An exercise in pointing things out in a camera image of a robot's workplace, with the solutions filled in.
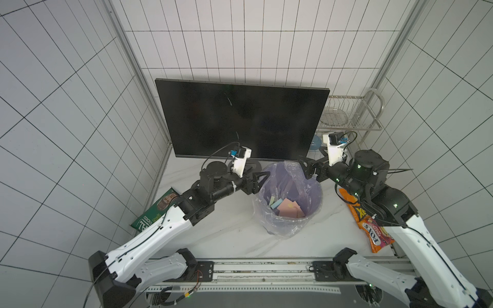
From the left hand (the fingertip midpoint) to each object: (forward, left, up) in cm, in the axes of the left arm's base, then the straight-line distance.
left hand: (259, 174), depth 65 cm
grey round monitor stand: (+3, +2, +2) cm, 4 cm away
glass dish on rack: (+38, -39, -5) cm, 54 cm away
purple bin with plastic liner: (+6, -13, -14) cm, 20 cm away
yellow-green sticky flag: (+2, -7, -24) cm, 25 cm away
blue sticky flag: (0, -8, -24) cm, 26 cm away
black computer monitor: (+58, +31, -25) cm, 70 cm away
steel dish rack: (+48, -57, -11) cm, 75 cm away
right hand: (+3, -14, +8) cm, 16 cm away
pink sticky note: (-2, -14, -23) cm, 27 cm away
